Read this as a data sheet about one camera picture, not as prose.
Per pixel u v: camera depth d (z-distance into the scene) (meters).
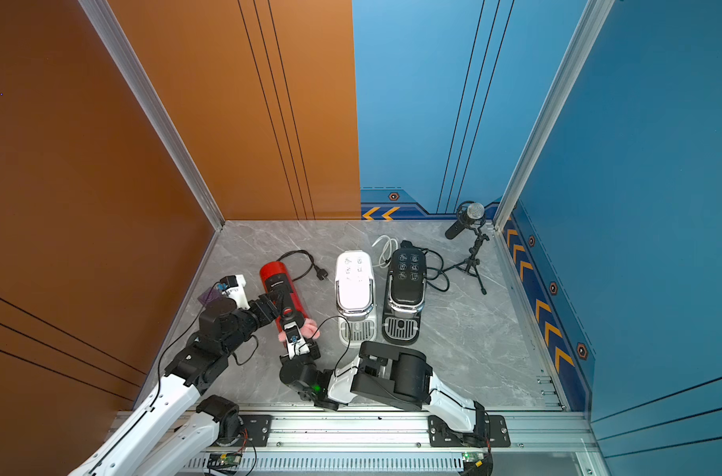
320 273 1.02
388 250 1.09
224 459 0.72
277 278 0.81
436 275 1.02
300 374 0.64
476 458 0.72
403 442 0.73
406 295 0.73
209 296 0.94
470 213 0.89
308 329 0.80
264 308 0.68
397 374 0.52
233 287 0.67
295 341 0.71
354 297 0.74
